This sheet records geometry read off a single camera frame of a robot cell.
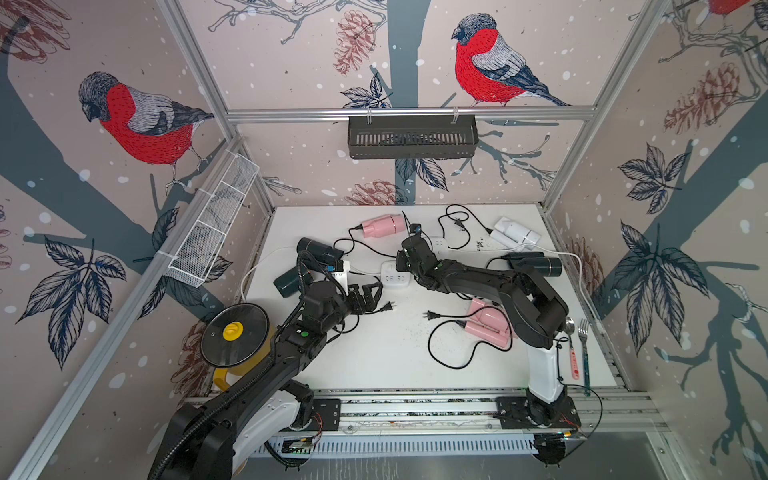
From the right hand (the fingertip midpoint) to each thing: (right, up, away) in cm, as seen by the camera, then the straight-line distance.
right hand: (401, 249), depth 97 cm
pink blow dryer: (-6, +8, +13) cm, 16 cm away
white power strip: (-3, -9, 0) cm, 10 cm away
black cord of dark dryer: (-5, -18, -4) cm, 19 cm away
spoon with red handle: (+51, -23, -9) cm, 56 cm away
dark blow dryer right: (+48, -6, -1) cm, 48 cm away
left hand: (-8, -8, -17) cm, 20 cm away
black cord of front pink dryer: (+9, -20, -7) cm, 23 cm away
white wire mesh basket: (-59, 0, -13) cm, 60 cm away
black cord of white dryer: (+24, +9, +17) cm, 31 cm away
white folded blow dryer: (+42, +5, +10) cm, 44 cm away
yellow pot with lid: (-42, -21, -23) cm, 53 cm away
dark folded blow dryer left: (-28, -1, +4) cm, 28 cm away
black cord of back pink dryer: (-16, +3, +11) cm, 20 cm away
